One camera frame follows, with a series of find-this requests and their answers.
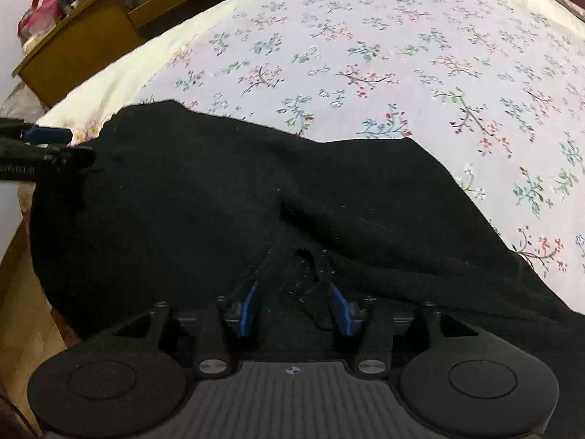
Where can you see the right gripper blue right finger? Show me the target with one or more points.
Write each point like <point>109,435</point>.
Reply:
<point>362,331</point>

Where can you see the black pants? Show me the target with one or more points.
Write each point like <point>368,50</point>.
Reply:
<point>184,207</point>

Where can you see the wooden side cabinet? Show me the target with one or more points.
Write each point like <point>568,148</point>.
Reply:
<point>93,36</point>

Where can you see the pink floral cloth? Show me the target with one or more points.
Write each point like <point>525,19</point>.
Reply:
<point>50,0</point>

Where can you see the pink yellow cartoon blanket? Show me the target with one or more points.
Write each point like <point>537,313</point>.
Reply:
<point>274,32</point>

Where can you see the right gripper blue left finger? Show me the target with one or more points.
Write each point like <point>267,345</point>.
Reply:
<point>224,331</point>

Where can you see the white floral bed sheet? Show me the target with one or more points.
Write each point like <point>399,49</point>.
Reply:
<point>411,82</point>

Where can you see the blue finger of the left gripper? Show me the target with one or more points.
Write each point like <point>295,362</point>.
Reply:
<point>47,135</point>
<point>29,164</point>

